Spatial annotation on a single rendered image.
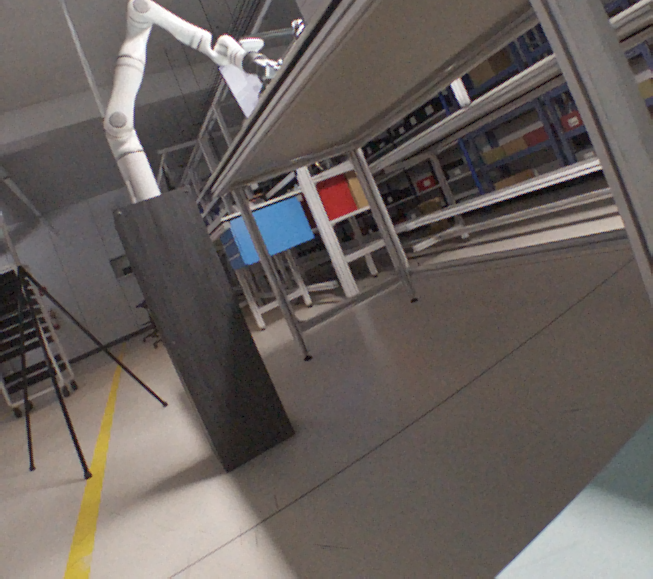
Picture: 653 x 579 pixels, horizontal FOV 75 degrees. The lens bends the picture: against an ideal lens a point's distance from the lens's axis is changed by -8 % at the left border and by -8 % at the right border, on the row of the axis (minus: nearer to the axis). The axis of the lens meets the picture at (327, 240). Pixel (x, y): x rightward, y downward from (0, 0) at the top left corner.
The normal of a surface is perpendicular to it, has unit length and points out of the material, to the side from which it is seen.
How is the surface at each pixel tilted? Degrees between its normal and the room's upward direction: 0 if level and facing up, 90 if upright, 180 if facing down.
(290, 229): 90
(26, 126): 90
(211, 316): 90
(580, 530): 0
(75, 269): 90
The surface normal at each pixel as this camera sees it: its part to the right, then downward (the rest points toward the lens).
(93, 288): 0.40, -0.15
